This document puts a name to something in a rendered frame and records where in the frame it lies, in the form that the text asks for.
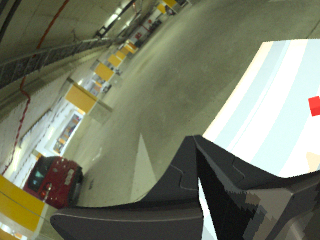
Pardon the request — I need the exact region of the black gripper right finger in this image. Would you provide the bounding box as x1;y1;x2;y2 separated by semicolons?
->
193;135;320;240

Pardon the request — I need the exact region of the red square block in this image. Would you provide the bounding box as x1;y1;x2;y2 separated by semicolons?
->
308;96;320;117

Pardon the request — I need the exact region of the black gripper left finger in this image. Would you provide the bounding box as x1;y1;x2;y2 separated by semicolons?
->
49;135;204;240

